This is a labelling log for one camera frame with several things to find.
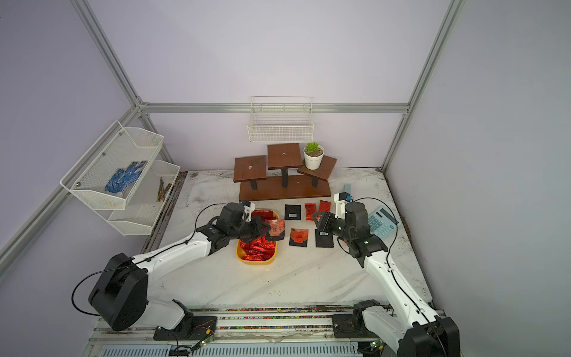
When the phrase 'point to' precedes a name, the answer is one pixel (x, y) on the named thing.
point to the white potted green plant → (313, 153)
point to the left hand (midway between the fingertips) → (271, 230)
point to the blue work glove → (122, 179)
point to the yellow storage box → (240, 252)
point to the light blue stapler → (347, 188)
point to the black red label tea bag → (299, 237)
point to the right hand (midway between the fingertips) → (317, 219)
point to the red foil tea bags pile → (259, 249)
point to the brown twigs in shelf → (162, 190)
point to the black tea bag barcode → (292, 212)
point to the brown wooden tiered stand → (250, 172)
